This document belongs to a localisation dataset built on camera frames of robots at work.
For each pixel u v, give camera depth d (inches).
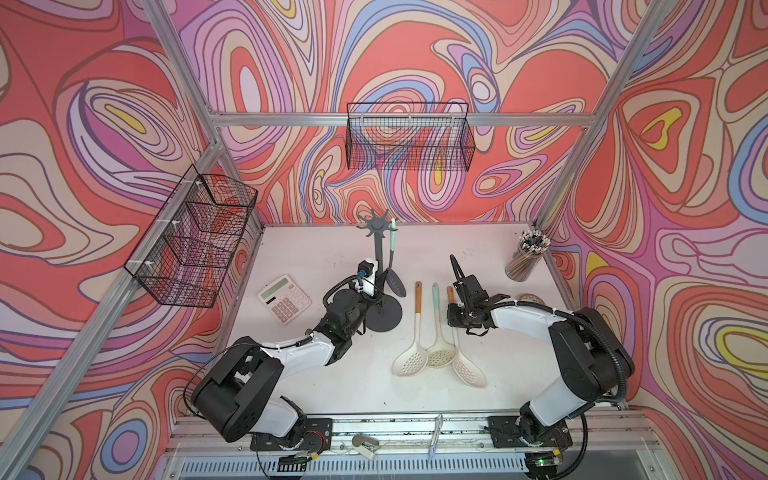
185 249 26.8
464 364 33.2
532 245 35.8
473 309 27.2
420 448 28.8
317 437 28.6
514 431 28.9
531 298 38.3
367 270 26.6
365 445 27.8
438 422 29.6
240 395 16.9
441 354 33.4
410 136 37.9
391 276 35.6
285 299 37.7
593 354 18.3
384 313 37.5
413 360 33.3
